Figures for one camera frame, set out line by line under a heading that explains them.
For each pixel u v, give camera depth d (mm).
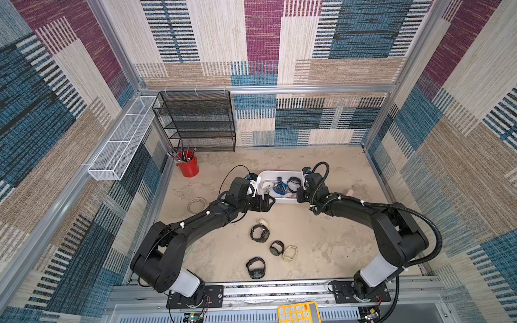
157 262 430
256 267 799
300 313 689
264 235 850
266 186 1028
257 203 759
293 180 1015
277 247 843
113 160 715
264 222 873
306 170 844
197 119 1082
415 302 731
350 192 965
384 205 498
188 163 1024
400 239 465
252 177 780
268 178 1039
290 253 831
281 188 1021
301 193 850
